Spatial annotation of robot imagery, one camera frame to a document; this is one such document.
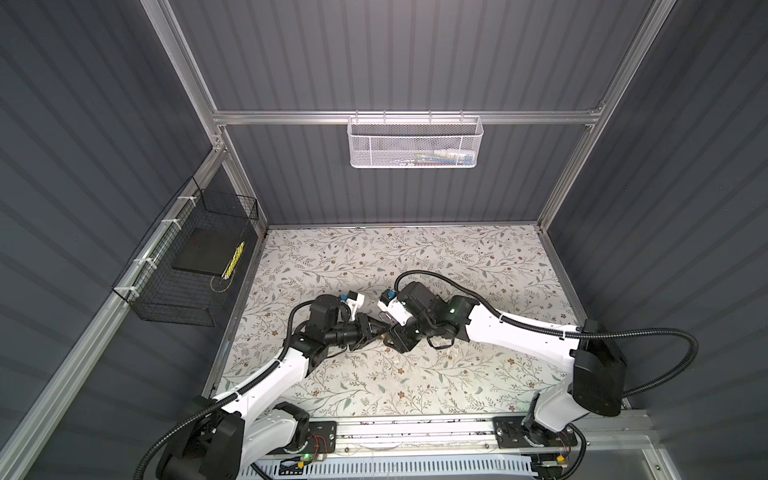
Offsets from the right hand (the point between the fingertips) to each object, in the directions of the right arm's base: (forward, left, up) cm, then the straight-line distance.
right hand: (392, 339), depth 78 cm
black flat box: (+15, +46, +19) cm, 52 cm away
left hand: (+2, 0, +2) cm, 3 cm away
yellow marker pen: (+13, +39, +18) cm, 45 cm away
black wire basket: (+9, +51, +17) cm, 55 cm away
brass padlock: (-2, +1, +4) cm, 4 cm away
